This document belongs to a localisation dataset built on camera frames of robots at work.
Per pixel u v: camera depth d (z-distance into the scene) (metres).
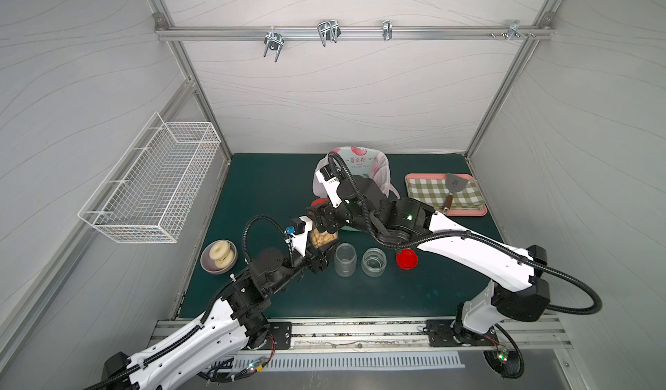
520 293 0.41
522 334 0.76
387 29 0.78
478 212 1.01
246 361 0.70
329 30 0.77
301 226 0.58
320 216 0.54
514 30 0.76
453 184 1.08
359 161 0.91
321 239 0.65
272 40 0.78
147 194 0.68
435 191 1.07
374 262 0.88
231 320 0.51
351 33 0.77
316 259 0.60
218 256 0.82
